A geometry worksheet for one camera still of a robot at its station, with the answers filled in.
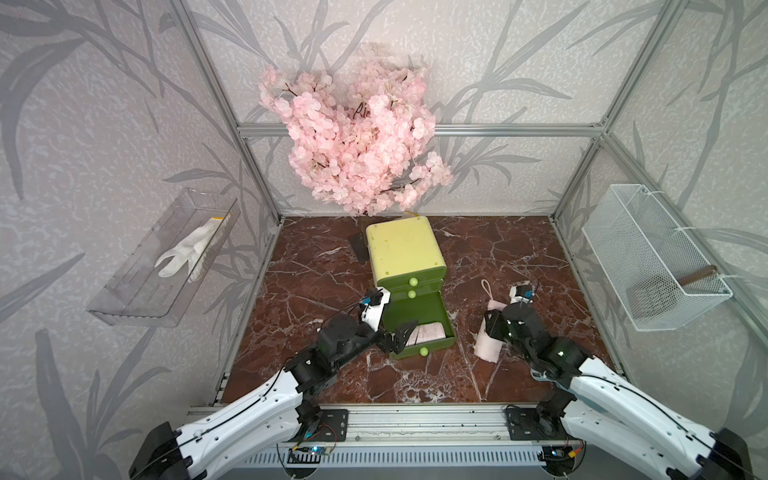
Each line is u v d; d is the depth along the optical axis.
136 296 0.62
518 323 0.59
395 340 0.64
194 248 0.64
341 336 0.54
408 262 0.81
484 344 0.75
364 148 0.73
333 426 0.73
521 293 0.70
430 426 0.75
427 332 0.85
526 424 0.72
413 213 1.23
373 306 0.61
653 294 0.72
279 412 0.51
